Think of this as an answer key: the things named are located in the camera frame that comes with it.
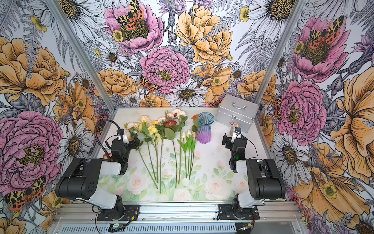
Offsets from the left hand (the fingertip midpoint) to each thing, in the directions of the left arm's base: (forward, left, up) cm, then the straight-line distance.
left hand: (129, 138), depth 93 cm
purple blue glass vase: (+1, -47, +6) cm, 47 cm away
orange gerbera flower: (+17, -43, -5) cm, 47 cm away
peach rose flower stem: (+23, -31, -4) cm, 39 cm away
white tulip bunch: (-1, -37, -8) cm, 38 cm away
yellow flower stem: (+6, -13, -3) cm, 14 cm away
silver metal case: (+17, -67, +7) cm, 70 cm away
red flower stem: (+8, -25, -5) cm, 26 cm away
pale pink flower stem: (+11, +3, -2) cm, 11 cm away
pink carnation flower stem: (+23, -25, -4) cm, 34 cm away
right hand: (0, -65, +1) cm, 65 cm away
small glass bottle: (+9, -68, -2) cm, 69 cm away
